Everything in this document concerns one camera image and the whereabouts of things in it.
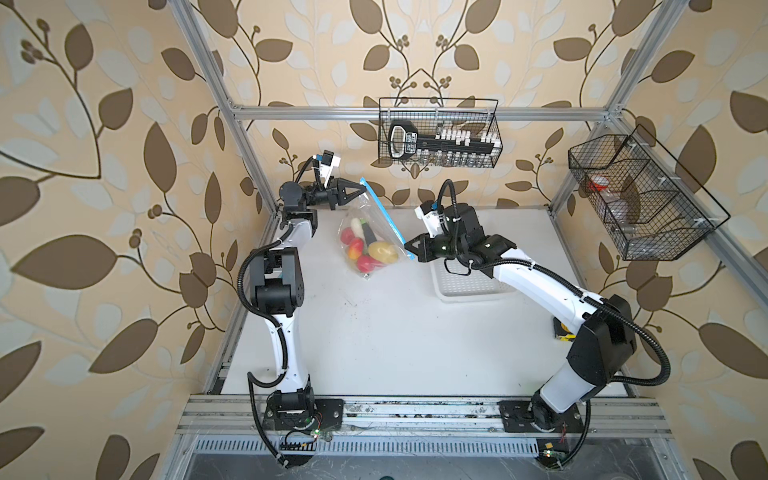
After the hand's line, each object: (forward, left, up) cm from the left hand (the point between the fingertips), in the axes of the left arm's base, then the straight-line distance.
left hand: (364, 190), depth 80 cm
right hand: (-12, -12, -9) cm, 19 cm away
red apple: (-7, 0, -25) cm, 26 cm away
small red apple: (+2, +8, -22) cm, 24 cm away
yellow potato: (-9, -5, -16) cm, 19 cm away
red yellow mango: (-2, +5, -23) cm, 24 cm away
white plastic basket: (-8, -29, -32) cm, 44 cm away
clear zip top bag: (-2, -1, -5) cm, 5 cm away
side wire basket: (-7, -72, +2) cm, 73 cm away
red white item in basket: (+4, -64, +1) cm, 64 cm away
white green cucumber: (+2, +4, -18) cm, 18 cm away
